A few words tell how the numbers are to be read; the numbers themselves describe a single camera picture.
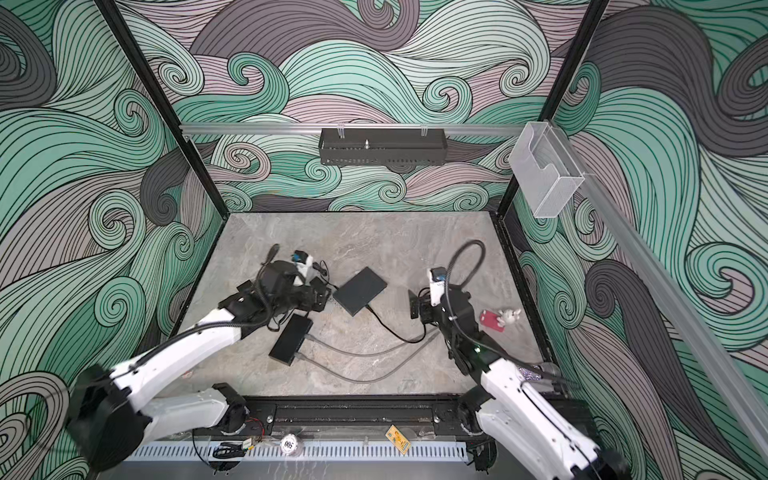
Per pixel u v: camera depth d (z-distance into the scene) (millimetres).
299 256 711
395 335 837
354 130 916
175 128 926
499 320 860
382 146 947
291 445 646
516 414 473
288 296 646
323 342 861
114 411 377
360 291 1008
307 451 698
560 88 837
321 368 815
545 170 781
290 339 873
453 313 556
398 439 698
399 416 747
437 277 663
